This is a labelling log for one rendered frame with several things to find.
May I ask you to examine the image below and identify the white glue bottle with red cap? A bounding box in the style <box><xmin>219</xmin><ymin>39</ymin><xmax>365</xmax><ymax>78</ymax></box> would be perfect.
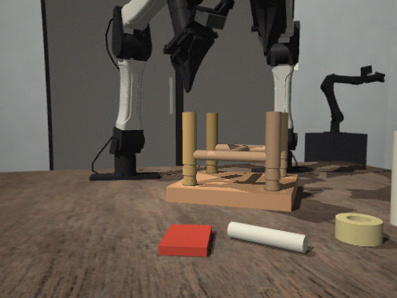
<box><xmin>390</xmin><ymin>132</ymin><xmax>397</xmax><ymax>226</ymax></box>

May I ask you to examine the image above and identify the off-white cylinder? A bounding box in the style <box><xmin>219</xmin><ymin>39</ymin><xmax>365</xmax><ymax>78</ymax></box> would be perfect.
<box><xmin>228</xmin><ymin>222</ymin><xmax>308</xmax><ymax>254</ymax></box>

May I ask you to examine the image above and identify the red flat block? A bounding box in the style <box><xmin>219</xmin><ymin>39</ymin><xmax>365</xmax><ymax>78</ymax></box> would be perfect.
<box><xmin>158</xmin><ymin>224</ymin><xmax>212</xmax><ymax>257</ymax></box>

